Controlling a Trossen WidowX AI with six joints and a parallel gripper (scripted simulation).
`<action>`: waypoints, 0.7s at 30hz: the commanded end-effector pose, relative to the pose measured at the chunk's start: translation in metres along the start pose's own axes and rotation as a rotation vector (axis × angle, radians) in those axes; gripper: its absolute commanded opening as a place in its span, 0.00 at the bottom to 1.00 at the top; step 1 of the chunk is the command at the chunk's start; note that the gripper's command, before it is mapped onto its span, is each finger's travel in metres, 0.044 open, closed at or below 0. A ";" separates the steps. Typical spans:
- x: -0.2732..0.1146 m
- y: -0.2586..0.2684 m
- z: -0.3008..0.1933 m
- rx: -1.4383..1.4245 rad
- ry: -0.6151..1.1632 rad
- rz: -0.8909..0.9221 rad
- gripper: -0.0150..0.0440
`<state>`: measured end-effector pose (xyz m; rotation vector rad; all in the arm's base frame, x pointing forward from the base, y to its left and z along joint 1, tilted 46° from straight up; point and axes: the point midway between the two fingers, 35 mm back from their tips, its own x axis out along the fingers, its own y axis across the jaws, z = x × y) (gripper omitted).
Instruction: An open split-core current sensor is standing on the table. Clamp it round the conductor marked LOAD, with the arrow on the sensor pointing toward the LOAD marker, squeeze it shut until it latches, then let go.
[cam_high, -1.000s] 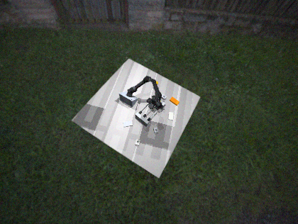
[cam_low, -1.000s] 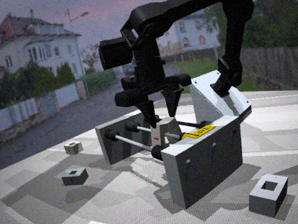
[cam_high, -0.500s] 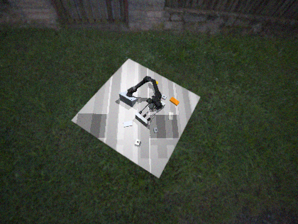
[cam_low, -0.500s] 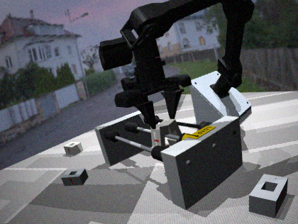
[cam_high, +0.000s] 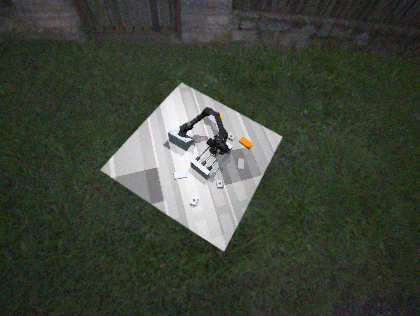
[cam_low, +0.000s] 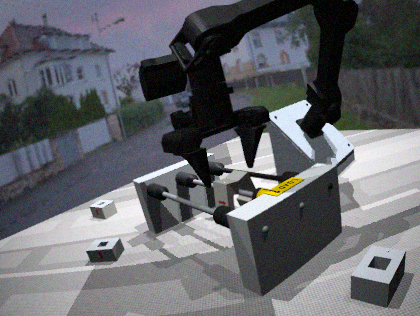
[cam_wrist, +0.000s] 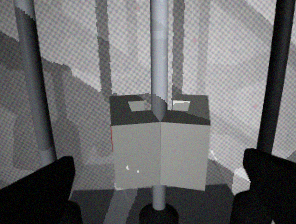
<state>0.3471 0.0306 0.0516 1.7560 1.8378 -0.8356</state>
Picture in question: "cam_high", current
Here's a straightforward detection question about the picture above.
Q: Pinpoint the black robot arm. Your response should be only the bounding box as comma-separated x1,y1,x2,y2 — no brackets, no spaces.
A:
177,107,229,154

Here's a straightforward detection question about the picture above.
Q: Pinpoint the orange block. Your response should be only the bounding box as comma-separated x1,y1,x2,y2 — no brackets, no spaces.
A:
239,137,253,149

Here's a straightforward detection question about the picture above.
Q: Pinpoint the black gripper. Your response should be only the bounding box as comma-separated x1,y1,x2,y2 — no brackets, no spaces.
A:
206,138,227,155

